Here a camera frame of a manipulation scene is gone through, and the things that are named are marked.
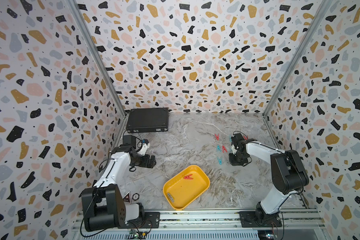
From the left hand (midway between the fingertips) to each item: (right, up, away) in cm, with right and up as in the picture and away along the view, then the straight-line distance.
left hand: (148, 161), depth 86 cm
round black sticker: (-6, -19, -4) cm, 20 cm away
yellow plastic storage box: (+21, -15, -2) cm, 26 cm away
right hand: (+52, -3, +9) cm, 53 cm away
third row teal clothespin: (+43, -2, +9) cm, 44 cm away
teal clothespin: (+47, +13, -1) cm, 49 cm away
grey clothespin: (+48, +12, +21) cm, 54 cm away
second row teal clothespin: (+43, +5, +15) cm, 46 cm away
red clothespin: (+44, +12, +23) cm, 51 cm away
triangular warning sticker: (-10, -19, -5) cm, 22 cm away
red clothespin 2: (+23, -10, +2) cm, 25 cm away
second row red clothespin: (+47, +5, +15) cm, 50 cm away
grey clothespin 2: (+14, -18, -7) cm, 23 cm away
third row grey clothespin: (+48, -3, +9) cm, 48 cm away
